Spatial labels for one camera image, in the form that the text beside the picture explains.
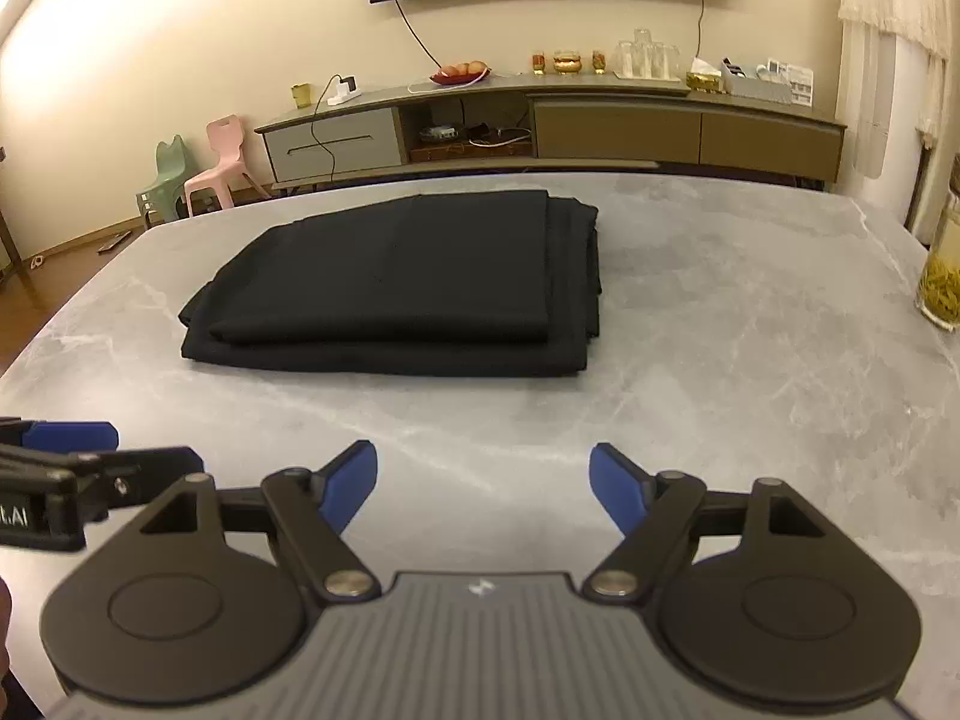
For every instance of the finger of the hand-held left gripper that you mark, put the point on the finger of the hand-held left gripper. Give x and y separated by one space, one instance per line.
150 465
71 437

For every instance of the black pants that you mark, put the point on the black pants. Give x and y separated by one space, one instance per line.
405 285

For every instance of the clear glasses on tray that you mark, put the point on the clear glasses on tray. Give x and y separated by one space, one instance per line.
646 60

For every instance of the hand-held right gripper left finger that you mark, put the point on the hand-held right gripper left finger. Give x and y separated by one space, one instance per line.
345 487

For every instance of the red plate of fruit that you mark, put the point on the red plate of fruit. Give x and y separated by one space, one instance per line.
460 73

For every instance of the yellow cup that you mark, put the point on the yellow cup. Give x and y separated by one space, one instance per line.
301 96

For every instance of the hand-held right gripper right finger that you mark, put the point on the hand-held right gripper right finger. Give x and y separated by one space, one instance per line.
619 487

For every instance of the long grey-brown TV cabinet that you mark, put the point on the long grey-brown TV cabinet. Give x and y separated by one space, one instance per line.
615 127

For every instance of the golden tissue box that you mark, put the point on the golden tissue box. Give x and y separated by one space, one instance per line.
703 79

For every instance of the glass jar with tea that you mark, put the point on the glass jar with tea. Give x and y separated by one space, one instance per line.
941 285

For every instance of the small amber glass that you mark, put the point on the small amber glass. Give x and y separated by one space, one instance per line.
538 64
598 62

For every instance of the white storage box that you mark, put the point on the white storage box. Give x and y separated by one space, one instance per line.
765 86

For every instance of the golden bowl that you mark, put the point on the golden bowl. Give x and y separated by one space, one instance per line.
567 64

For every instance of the white curtain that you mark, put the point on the white curtain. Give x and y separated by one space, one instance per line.
915 15

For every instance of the dark flat object on floor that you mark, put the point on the dark flat object on floor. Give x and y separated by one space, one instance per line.
114 243

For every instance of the green plastic chair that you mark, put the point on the green plastic chair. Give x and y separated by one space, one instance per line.
163 180

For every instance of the white standing air conditioner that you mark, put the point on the white standing air conditioner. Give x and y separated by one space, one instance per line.
870 105

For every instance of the pink plastic chair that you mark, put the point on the pink plastic chair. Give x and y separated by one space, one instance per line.
225 165

